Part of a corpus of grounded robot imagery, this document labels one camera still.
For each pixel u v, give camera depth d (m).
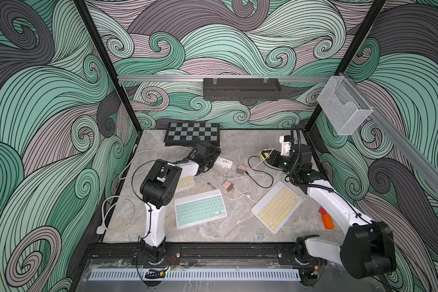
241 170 1.00
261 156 0.80
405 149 0.59
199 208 0.86
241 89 0.95
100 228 0.82
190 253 0.74
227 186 0.92
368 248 0.40
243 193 0.91
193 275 0.70
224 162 1.01
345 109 0.77
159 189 0.53
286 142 0.74
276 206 0.86
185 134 1.14
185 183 0.95
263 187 0.95
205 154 0.80
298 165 0.62
